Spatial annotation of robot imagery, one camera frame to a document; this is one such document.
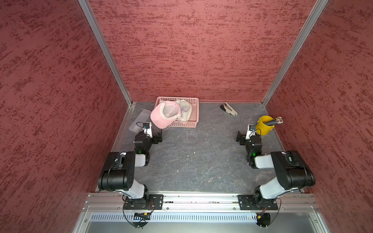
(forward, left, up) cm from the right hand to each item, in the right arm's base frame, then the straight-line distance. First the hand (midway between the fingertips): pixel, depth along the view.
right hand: (244, 132), depth 94 cm
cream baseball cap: (+21, +40, +1) cm, 45 cm away
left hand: (+1, +60, +3) cm, 60 cm away
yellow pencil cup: (+2, -12, +1) cm, 12 cm away
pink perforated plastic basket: (+33, +33, -3) cm, 46 cm away
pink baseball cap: (+15, +54, +4) cm, 56 cm away
